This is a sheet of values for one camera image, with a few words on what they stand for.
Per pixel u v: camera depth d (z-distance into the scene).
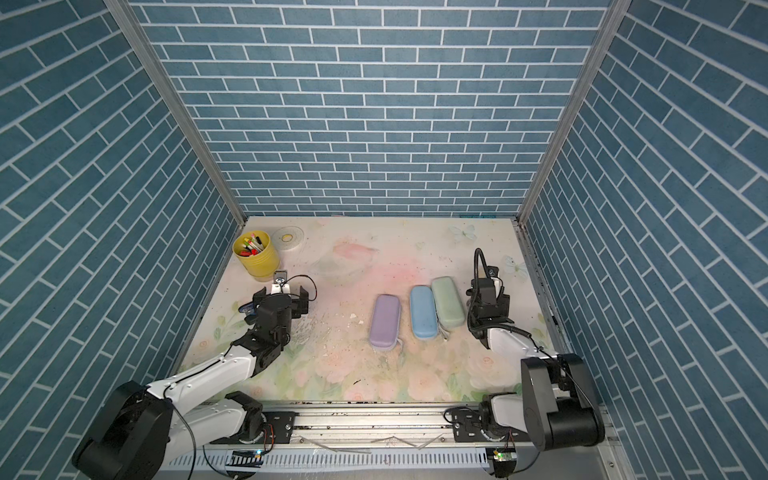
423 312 0.93
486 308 0.70
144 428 0.41
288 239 1.13
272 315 0.63
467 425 0.73
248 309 0.93
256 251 0.92
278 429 0.74
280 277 0.72
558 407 0.42
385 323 0.91
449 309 0.91
